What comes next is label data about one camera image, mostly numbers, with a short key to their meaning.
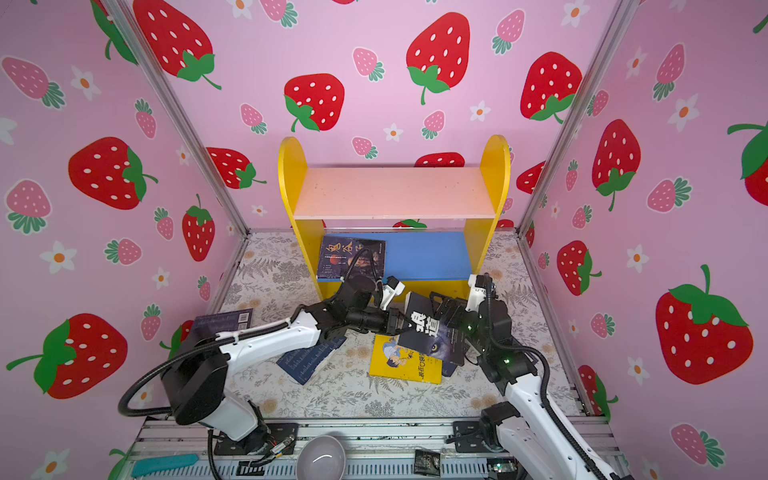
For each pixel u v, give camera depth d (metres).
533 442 0.57
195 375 0.43
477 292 0.69
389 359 0.86
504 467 0.70
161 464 0.71
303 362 0.86
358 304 0.64
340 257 0.93
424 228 1.27
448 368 0.84
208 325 0.94
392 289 0.73
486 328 0.55
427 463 0.69
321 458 0.70
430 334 0.76
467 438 0.73
